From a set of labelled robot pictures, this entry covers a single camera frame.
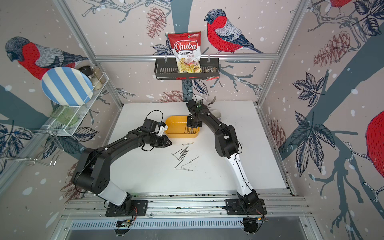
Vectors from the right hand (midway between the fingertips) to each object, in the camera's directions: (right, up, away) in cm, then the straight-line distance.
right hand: (190, 125), depth 102 cm
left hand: (-10, -8, -13) cm, 19 cm away
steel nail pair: (0, -4, +1) cm, 4 cm away
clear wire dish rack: (-57, +4, -35) cm, 67 cm away
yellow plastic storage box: (-9, -2, +4) cm, 10 cm away
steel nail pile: (-4, -17, -10) cm, 20 cm away
